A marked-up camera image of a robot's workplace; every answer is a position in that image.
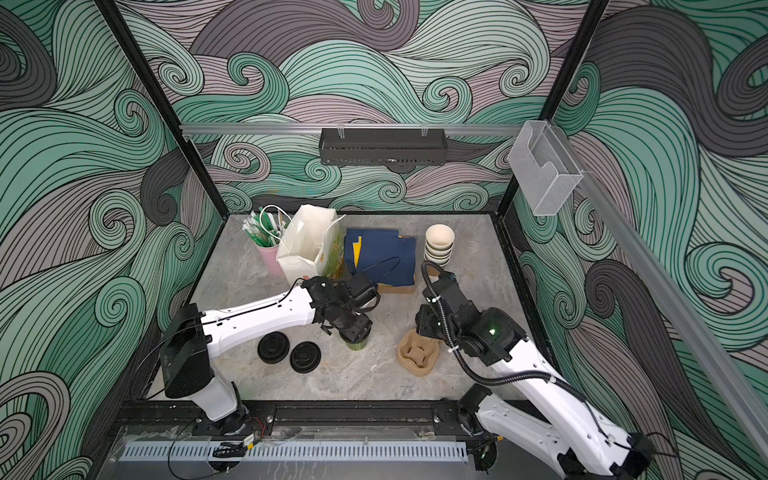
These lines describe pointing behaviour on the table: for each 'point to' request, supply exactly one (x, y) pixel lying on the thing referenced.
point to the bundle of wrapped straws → (265, 228)
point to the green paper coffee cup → (357, 346)
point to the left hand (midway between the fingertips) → (359, 326)
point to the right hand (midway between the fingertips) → (421, 320)
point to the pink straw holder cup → (270, 254)
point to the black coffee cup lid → (273, 347)
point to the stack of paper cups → (439, 243)
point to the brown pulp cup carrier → (416, 354)
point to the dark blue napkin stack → (384, 254)
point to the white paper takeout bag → (313, 245)
